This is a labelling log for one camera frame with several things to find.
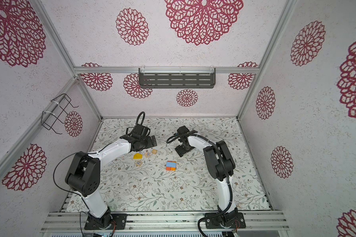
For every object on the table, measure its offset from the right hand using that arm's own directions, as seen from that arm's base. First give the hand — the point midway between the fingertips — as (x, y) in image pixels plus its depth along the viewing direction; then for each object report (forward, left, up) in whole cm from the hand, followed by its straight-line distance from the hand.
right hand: (184, 147), depth 100 cm
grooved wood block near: (-3, +20, -1) cm, 21 cm away
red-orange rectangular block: (-15, +10, -1) cm, 18 cm away
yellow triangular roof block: (-7, +31, 0) cm, 32 cm away
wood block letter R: (-12, +29, -1) cm, 32 cm away
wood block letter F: (-6, +25, -1) cm, 26 cm away
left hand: (-3, +22, +6) cm, 23 cm away
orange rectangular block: (-15, +7, -2) cm, 17 cm away
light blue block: (-12, +8, -2) cm, 15 cm away
